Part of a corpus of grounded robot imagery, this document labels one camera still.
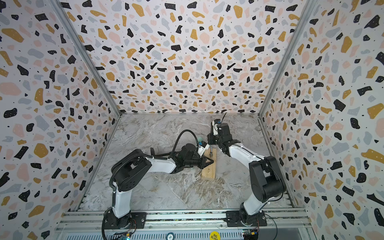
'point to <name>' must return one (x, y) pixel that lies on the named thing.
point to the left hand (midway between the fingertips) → (217, 161)
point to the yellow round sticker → (214, 235)
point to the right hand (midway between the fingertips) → (210, 135)
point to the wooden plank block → (209, 172)
